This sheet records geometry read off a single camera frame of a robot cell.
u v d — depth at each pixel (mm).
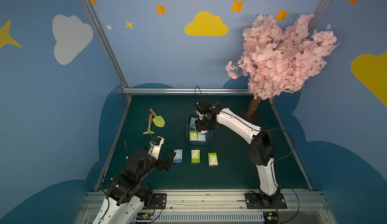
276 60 646
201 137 955
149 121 1042
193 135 957
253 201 738
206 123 777
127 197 480
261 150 507
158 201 754
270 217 732
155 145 594
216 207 734
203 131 837
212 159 861
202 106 713
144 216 717
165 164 636
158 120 1058
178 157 875
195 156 879
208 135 972
